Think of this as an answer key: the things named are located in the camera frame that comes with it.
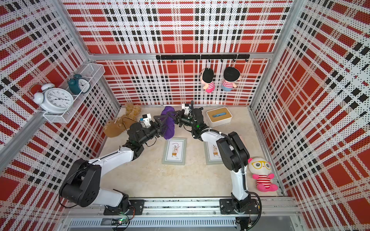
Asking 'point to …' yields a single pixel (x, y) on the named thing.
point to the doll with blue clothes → (231, 75)
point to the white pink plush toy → (261, 167)
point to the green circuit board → (124, 221)
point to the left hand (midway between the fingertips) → (171, 120)
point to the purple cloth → (170, 121)
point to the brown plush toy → (118, 124)
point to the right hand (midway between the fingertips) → (167, 113)
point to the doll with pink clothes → (207, 77)
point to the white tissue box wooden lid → (218, 117)
